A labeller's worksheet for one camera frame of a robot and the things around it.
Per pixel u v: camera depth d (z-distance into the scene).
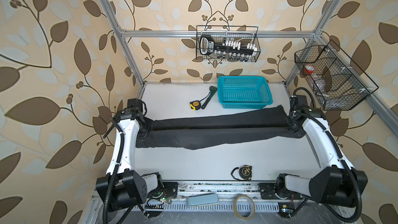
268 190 0.74
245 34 0.91
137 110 0.55
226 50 0.85
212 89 1.15
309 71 0.81
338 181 0.39
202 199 0.71
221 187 0.76
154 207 0.73
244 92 1.16
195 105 1.05
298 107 0.62
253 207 0.67
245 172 0.77
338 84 0.73
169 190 0.74
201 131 0.77
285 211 0.71
